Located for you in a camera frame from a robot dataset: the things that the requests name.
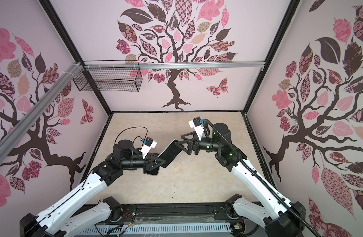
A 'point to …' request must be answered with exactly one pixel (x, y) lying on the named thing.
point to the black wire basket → (109, 76)
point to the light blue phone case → (170, 154)
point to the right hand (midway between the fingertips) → (180, 139)
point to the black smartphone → (170, 153)
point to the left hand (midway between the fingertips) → (164, 164)
